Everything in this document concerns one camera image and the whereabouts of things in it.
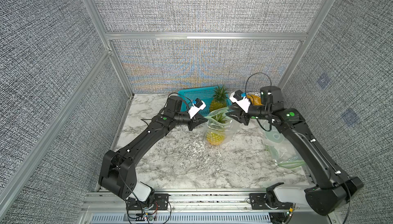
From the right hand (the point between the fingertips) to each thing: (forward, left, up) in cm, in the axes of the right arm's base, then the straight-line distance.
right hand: (231, 105), depth 68 cm
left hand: (-1, +9, -9) cm, 13 cm away
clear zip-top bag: (-4, -2, -12) cm, 13 cm away
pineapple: (-3, +4, -24) cm, 24 cm away
